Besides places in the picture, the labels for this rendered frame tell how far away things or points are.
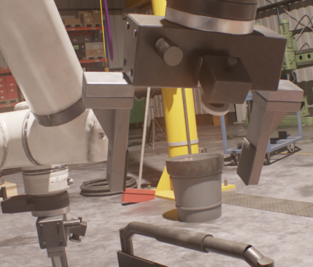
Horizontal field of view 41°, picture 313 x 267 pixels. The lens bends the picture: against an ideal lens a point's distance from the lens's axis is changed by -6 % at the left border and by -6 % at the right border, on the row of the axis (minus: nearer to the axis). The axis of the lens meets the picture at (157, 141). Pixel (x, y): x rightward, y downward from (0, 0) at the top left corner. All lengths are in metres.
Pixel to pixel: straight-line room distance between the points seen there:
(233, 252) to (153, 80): 0.38
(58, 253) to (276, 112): 0.50
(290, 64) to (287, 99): 10.81
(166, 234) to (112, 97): 0.45
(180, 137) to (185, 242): 3.13
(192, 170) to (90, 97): 2.50
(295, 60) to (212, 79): 11.15
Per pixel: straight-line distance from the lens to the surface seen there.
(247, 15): 0.35
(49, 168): 0.77
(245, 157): 0.44
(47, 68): 0.53
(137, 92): 8.32
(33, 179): 0.78
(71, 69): 0.55
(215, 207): 2.97
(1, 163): 0.66
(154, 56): 0.34
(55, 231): 0.77
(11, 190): 4.82
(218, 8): 0.33
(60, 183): 0.78
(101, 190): 4.24
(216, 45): 0.35
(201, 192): 2.89
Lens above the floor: 0.78
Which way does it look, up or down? 4 degrees down
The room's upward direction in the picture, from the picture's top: 6 degrees counter-clockwise
